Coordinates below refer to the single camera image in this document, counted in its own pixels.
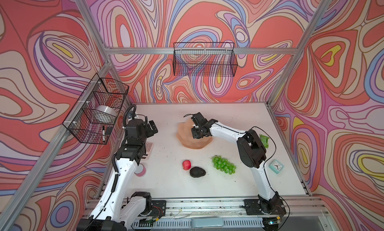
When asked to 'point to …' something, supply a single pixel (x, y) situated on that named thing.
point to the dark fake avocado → (197, 172)
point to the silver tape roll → (107, 110)
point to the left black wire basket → (94, 116)
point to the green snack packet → (264, 140)
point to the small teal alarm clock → (276, 166)
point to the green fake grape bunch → (223, 165)
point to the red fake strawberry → (186, 165)
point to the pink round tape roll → (140, 170)
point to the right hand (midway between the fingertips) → (198, 134)
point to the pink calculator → (149, 146)
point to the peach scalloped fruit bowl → (185, 136)
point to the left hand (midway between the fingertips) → (146, 123)
